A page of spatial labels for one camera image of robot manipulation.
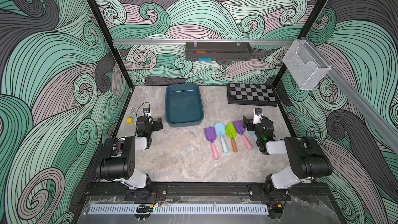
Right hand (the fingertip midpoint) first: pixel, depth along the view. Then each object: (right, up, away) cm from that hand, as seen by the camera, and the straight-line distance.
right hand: (254, 116), depth 93 cm
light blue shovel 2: (-4, -8, -10) cm, 13 cm away
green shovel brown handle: (-13, -11, +2) cm, 17 cm away
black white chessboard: (+9, +14, +17) cm, 24 cm away
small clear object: (-79, +2, +10) cm, 80 cm away
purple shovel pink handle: (-26, -13, -1) cm, 29 cm away
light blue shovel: (-21, -9, +2) cm, 23 cm away
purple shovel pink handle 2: (-8, -8, +2) cm, 11 cm away
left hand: (-63, -1, +1) cm, 63 cm away
